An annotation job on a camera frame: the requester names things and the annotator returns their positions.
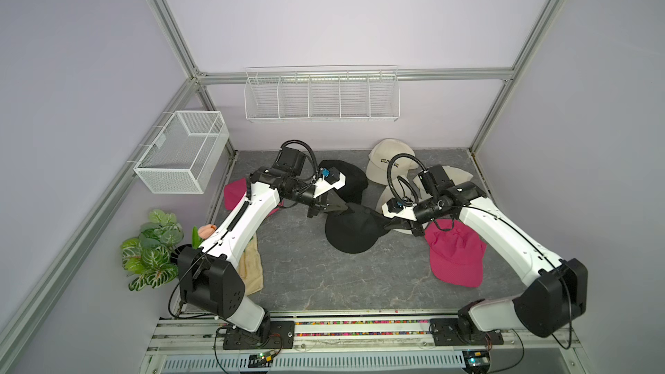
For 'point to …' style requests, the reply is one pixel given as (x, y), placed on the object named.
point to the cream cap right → (455, 175)
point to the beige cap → (250, 267)
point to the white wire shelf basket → (322, 93)
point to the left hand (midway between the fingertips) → (344, 205)
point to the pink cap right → (456, 254)
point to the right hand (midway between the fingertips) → (387, 221)
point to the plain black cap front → (356, 181)
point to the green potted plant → (151, 256)
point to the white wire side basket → (184, 155)
